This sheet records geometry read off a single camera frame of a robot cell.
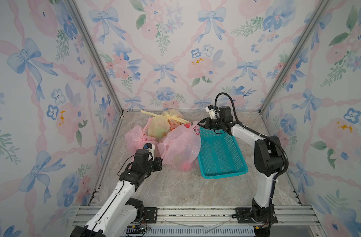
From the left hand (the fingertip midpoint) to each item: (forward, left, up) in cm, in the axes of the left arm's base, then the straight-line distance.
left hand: (163, 159), depth 82 cm
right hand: (+23, -21, +5) cm, 32 cm away
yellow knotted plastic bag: (+24, +4, 0) cm, 24 cm away
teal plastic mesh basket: (+8, -34, -10) cm, 37 cm away
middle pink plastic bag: (+12, +16, +5) cm, 20 cm away
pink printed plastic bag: (+3, -10, +6) cm, 12 cm away
